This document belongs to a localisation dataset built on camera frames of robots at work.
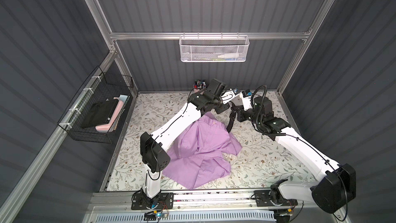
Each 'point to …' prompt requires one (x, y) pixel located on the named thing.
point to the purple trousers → (200, 151)
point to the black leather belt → (232, 117)
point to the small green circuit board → (153, 216)
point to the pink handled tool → (104, 128)
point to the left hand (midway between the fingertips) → (228, 101)
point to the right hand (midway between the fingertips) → (236, 107)
